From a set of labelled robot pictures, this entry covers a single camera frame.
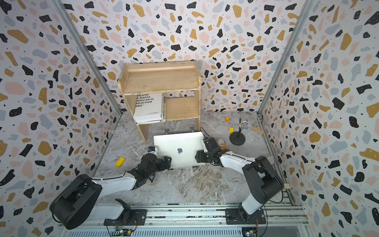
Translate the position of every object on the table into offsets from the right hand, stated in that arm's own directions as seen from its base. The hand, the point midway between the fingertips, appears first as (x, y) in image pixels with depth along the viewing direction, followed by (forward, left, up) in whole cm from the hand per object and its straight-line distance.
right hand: (198, 157), depth 92 cm
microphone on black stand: (+17, -27, -2) cm, 31 cm away
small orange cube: (+36, -21, -4) cm, 42 cm away
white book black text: (+18, +29, +24) cm, 41 cm away
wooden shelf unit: (+25, +12, +17) cm, 33 cm away
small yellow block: (+25, -24, -4) cm, 34 cm away
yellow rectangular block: (-4, +49, -2) cm, 49 cm away
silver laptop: (+3, +10, +5) cm, 12 cm away
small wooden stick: (+27, -47, -7) cm, 54 cm away
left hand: (-3, +18, +1) cm, 19 cm away
